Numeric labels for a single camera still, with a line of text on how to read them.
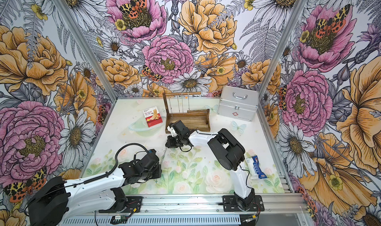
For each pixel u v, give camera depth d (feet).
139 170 2.12
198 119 3.63
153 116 3.45
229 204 2.42
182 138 2.46
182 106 3.27
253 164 2.72
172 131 2.91
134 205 2.41
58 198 1.38
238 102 3.27
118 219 2.39
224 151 1.75
